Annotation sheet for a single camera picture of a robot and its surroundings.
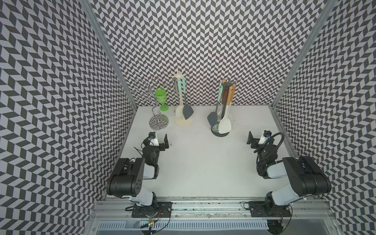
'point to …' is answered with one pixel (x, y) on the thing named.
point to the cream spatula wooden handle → (225, 125)
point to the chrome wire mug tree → (157, 121)
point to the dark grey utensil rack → (214, 132)
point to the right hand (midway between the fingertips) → (257, 134)
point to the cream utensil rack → (188, 122)
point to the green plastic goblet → (161, 96)
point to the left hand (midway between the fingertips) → (158, 134)
